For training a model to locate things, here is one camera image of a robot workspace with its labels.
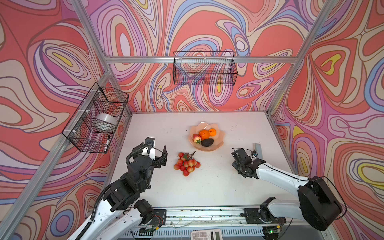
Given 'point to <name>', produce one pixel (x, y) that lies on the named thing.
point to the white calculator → (207, 234)
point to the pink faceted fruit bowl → (218, 139)
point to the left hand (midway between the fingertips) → (156, 145)
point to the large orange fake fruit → (204, 134)
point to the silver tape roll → (105, 122)
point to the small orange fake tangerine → (212, 132)
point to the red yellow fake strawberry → (197, 138)
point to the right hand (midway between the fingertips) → (236, 167)
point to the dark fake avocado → (207, 142)
